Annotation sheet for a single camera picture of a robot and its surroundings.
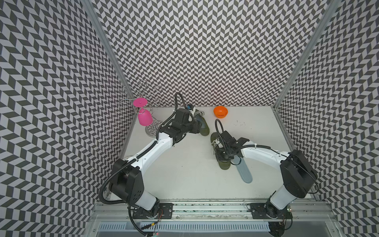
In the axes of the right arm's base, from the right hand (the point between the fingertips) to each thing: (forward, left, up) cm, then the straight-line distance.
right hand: (217, 159), depth 86 cm
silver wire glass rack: (+43, +65, +8) cm, 78 cm away
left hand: (+14, +12, +16) cm, 25 cm away
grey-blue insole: (-6, -16, -5) cm, 17 cm away
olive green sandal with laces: (+21, +7, +1) cm, 22 cm away
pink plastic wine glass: (+20, +43, +17) cm, 50 cm away
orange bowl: (+39, -6, -1) cm, 39 cm away
